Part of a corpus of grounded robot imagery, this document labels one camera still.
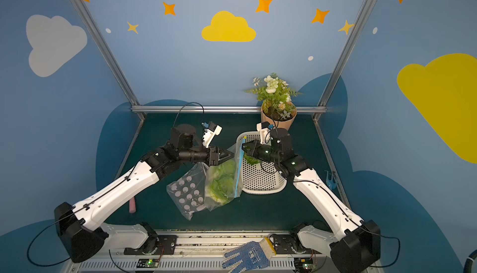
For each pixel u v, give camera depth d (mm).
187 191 841
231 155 657
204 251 736
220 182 760
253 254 718
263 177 934
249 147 706
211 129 623
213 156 596
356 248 378
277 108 1013
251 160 672
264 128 682
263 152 648
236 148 955
